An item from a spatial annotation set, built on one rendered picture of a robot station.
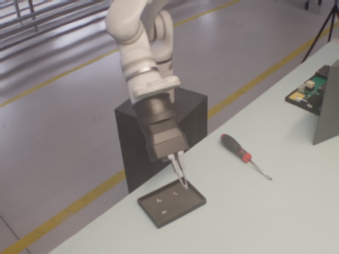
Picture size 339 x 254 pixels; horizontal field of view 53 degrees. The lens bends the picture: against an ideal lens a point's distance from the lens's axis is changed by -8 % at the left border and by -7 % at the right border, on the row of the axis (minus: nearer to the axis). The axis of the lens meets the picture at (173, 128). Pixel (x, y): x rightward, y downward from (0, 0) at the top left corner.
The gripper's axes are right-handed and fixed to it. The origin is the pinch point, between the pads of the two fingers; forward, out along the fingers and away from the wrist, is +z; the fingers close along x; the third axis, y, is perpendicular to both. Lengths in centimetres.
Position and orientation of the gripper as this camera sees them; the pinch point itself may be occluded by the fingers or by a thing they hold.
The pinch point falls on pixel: (185, 186)
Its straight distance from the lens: 68.4
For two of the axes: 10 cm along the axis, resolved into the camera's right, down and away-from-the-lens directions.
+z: 3.4, 9.4, -1.0
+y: -2.7, 2.0, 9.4
